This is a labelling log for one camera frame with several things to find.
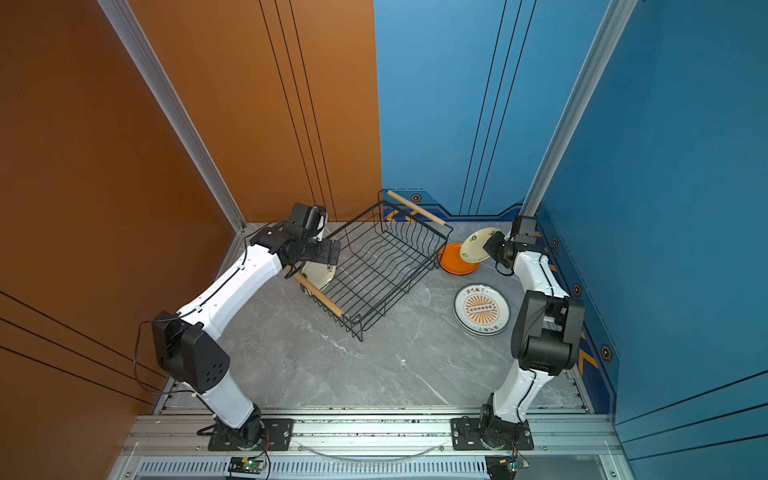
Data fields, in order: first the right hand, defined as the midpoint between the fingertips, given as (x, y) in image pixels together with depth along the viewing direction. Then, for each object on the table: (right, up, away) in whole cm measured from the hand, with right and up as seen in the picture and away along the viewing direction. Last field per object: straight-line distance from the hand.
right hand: (487, 242), depth 95 cm
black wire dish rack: (-32, -4, +14) cm, 35 cm away
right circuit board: (-3, -54, -24) cm, 59 cm away
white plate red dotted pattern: (-2, -21, -1) cm, 21 cm away
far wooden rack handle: (-47, -15, -19) cm, 53 cm away
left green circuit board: (-65, -54, -24) cm, 88 cm away
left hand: (-50, -1, -9) cm, 51 cm away
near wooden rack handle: (-17, +8, +3) cm, 19 cm away
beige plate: (-3, -3, +6) cm, 7 cm away
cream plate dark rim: (-54, -10, +3) cm, 55 cm away
